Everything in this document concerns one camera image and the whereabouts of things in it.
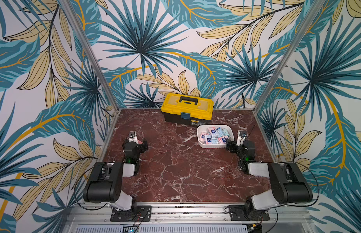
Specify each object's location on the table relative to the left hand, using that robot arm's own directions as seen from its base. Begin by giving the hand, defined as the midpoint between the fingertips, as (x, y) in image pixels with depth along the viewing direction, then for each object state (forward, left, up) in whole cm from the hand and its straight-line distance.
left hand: (137, 140), depth 93 cm
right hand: (+2, -63, +1) cm, 63 cm away
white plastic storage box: (+13, -46, -3) cm, 47 cm away
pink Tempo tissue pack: (+3, -46, -2) cm, 47 cm away
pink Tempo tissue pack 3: (+2, -56, -1) cm, 56 cm away
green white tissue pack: (+9, -59, -2) cm, 59 cm away
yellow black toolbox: (+19, -31, +9) cm, 38 cm away
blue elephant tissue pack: (+9, -55, -2) cm, 56 cm away
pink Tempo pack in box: (+9, -51, -2) cm, 52 cm away
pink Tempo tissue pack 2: (+6, -42, -4) cm, 43 cm away
